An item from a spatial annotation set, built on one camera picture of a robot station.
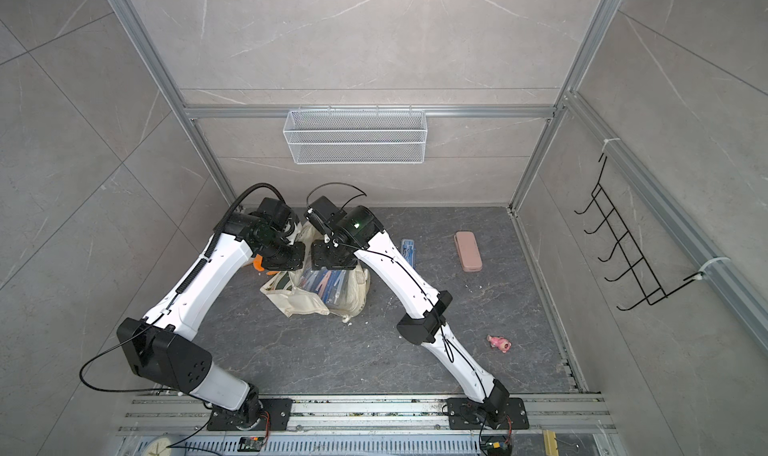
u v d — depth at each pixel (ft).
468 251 3.42
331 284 2.96
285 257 2.21
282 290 2.61
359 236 1.71
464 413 2.42
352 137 3.30
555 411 2.46
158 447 2.16
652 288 1.89
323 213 1.88
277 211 2.06
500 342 2.73
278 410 2.40
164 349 1.37
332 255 2.07
